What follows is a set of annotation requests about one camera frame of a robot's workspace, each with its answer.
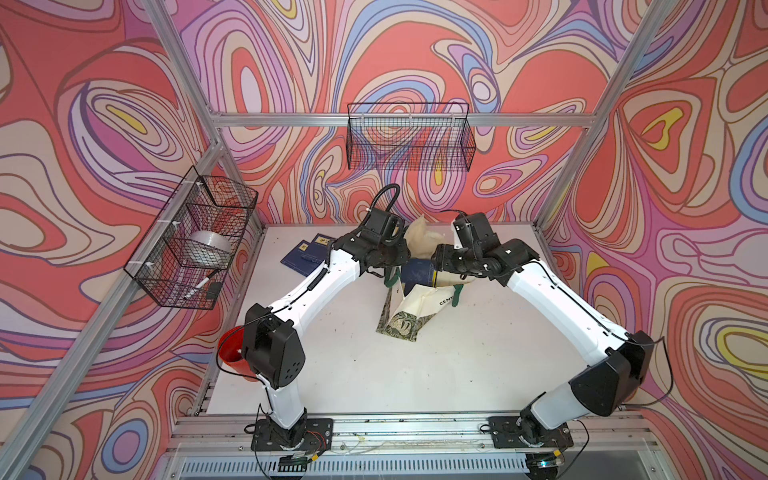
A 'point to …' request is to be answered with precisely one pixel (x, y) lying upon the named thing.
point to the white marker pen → (190, 293)
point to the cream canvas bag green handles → (406, 315)
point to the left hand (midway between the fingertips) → (411, 254)
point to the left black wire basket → (198, 203)
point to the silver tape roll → (207, 248)
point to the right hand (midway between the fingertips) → (442, 267)
